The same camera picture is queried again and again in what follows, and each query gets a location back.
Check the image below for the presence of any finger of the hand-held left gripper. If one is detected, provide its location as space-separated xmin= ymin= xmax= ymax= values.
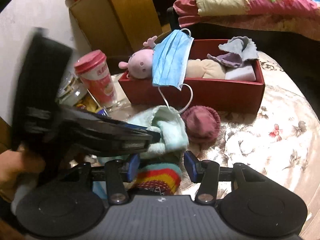
xmin=72 ymin=131 xmax=153 ymax=157
xmin=59 ymin=106 xmax=162 ymax=143

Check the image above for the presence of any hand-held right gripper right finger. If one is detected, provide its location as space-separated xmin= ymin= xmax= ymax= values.
xmin=184 ymin=151 xmax=265 ymax=204

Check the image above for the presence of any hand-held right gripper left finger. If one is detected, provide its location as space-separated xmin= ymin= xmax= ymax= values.
xmin=60 ymin=154 xmax=140 ymax=205

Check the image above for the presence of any rainbow striped sock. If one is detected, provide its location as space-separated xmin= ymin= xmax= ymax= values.
xmin=130 ymin=155 xmax=182 ymax=195

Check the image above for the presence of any mint green towel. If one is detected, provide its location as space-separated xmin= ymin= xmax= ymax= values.
xmin=97 ymin=106 xmax=189 ymax=164

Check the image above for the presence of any red cardboard box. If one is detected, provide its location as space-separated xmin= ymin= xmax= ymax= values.
xmin=118 ymin=39 xmax=265 ymax=113

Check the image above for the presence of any pink pig plush toy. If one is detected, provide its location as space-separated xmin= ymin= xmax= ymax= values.
xmin=118 ymin=36 xmax=158 ymax=80

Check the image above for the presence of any blue face mask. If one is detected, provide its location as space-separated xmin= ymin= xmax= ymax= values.
xmin=151 ymin=28 xmax=195 ymax=114

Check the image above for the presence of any beige plush toy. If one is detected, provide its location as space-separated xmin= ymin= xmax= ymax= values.
xmin=185 ymin=59 xmax=227 ymax=79

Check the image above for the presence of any white sponge block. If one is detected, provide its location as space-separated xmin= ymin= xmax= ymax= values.
xmin=225 ymin=64 xmax=257 ymax=82

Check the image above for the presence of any purple cloth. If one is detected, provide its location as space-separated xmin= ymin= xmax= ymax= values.
xmin=207 ymin=52 xmax=244 ymax=68

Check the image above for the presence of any grey cloth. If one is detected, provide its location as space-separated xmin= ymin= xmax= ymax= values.
xmin=218 ymin=36 xmax=259 ymax=62

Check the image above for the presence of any person's left hand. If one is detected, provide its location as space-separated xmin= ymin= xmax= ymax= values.
xmin=0 ymin=150 xmax=47 ymax=194

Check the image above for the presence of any yellow snack packet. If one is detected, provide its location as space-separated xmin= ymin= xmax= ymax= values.
xmin=77 ymin=96 xmax=100 ymax=113

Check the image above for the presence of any clear glass jar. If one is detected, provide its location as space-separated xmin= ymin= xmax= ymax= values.
xmin=55 ymin=71 xmax=88 ymax=107

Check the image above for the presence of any maroon knit hat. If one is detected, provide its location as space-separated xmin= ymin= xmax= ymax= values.
xmin=180 ymin=106 xmax=222 ymax=144

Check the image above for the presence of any pink lidded paper cup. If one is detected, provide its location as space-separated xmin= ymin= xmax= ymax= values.
xmin=74 ymin=50 xmax=118 ymax=109

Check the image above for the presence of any wooden cabinet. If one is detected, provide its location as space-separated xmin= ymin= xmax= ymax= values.
xmin=69 ymin=0 xmax=198 ymax=55

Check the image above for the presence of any dark bed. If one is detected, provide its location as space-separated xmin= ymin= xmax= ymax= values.
xmin=166 ymin=6 xmax=320 ymax=53

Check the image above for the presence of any pink printed quilt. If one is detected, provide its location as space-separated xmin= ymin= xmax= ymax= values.
xmin=173 ymin=0 xmax=320 ymax=42

